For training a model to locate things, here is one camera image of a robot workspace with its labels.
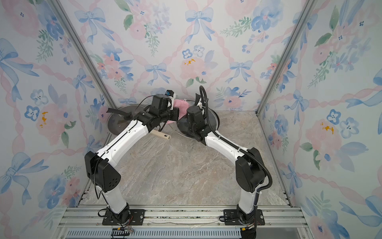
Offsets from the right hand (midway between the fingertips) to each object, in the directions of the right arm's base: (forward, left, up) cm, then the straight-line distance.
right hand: (196, 104), depth 83 cm
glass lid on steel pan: (+10, +56, -23) cm, 62 cm away
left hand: (-4, +9, 0) cm, 10 cm away
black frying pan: (-9, +7, -8) cm, 14 cm away
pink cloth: (-2, +7, +1) cm, 8 cm away
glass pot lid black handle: (+4, -1, +2) cm, 4 cm away
